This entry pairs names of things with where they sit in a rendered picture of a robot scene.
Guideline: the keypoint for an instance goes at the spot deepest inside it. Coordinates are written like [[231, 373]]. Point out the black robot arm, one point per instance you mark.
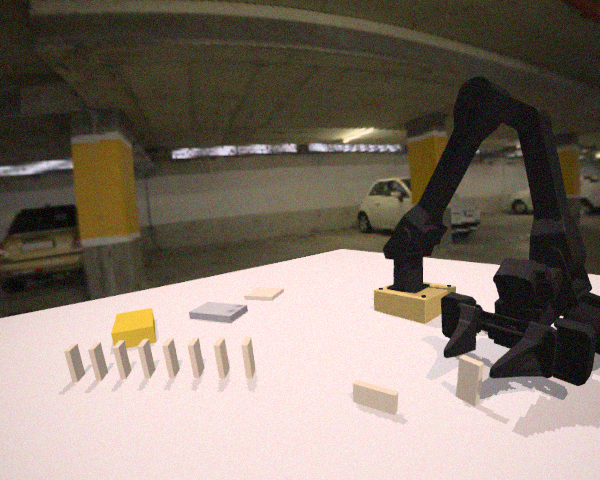
[[555, 270]]

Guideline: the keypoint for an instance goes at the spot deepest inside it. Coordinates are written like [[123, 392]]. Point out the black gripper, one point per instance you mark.
[[536, 348]]

